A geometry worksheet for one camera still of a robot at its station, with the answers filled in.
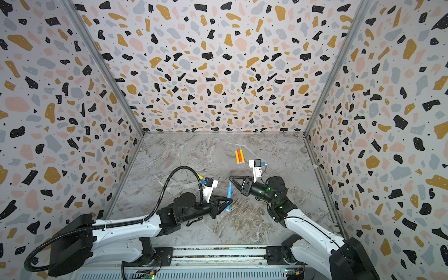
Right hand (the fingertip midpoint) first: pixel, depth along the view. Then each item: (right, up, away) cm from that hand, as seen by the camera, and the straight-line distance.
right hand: (228, 178), depth 69 cm
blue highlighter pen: (0, -5, +2) cm, 6 cm away
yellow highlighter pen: (+4, +6, +40) cm, 41 cm away
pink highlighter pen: (+5, +8, +41) cm, 42 cm away
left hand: (+1, -8, 0) cm, 8 cm away
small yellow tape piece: (+52, +1, +39) cm, 65 cm away
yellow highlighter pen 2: (+7, +7, +41) cm, 42 cm away
